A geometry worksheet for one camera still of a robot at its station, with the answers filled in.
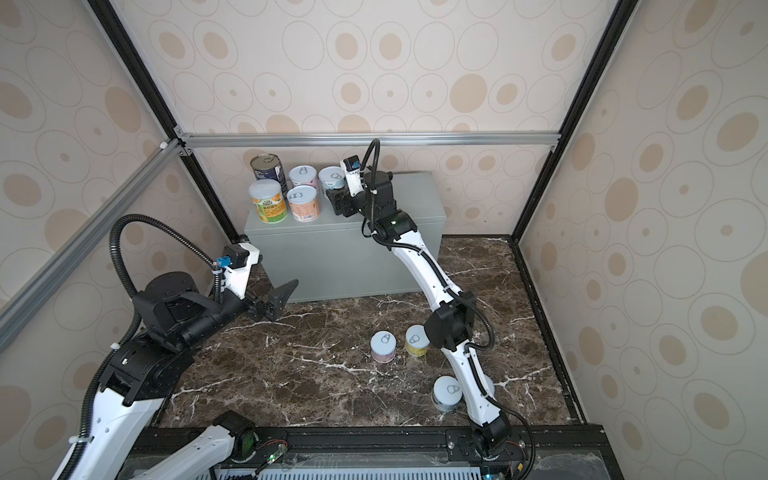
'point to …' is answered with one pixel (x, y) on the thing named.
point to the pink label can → (383, 346)
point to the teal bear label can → (447, 393)
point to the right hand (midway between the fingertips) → (339, 184)
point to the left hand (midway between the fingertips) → (282, 269)
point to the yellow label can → (417, 340)
